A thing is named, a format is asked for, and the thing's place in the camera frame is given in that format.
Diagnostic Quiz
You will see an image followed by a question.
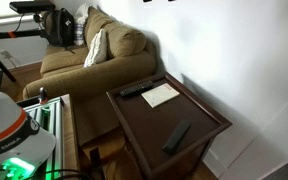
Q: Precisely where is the olive brown sofa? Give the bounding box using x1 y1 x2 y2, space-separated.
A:
22 6 158 146

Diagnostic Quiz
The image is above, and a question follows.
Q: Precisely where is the white window sill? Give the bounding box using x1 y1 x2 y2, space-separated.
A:
0 13 35 28

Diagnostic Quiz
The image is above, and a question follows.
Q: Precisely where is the black backpack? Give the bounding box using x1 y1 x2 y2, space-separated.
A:
42 8 77 51

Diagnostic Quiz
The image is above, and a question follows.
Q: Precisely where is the white wall outlet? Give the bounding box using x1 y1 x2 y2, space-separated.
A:
0 49 12 60

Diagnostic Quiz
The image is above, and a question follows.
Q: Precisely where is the white book red print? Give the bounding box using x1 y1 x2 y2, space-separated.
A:
140 83 181 109

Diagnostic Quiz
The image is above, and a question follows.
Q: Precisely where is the white knit pillow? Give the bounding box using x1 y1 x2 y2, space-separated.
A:
83 28 108 68

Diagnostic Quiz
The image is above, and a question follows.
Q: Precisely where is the light wooden board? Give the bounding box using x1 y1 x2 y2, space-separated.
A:
60 93 82 174

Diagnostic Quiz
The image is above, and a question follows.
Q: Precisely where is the white patterned cushion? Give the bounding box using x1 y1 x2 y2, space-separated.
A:
73 3 92 47

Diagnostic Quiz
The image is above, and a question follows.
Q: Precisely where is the long black remote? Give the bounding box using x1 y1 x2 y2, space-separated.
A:
118 80 155 98

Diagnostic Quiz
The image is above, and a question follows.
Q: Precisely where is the dark wooden side table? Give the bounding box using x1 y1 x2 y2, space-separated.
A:
105 71 233 180

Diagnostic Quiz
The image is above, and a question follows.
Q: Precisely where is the short black remote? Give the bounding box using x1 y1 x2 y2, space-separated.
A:
161 119 192 155

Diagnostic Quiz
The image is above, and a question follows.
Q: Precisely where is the black knob red base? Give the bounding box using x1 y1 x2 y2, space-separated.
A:
38 86 49 105

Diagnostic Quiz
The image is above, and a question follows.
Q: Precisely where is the black stand orange tape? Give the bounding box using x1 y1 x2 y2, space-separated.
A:
0 28 48 46

